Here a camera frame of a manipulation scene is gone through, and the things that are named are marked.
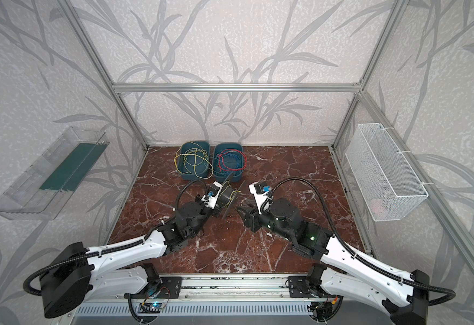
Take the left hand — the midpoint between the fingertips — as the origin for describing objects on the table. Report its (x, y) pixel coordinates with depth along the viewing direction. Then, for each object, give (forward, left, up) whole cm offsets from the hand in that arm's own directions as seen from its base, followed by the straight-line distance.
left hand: (223, 183), depth 77 cm
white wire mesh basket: (-10, -52, +14) cm, 55 cm away
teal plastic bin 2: (+32, +2, -24) cm, 40 cm away
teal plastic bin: (+38, +15, -19) cm, 45 cm away
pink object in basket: (-9, -57, -1) cm, 57 cm away
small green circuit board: (-37, +22, -21) cm, 48 cm away
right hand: (-9, -8, +6) cm, 13 cm away
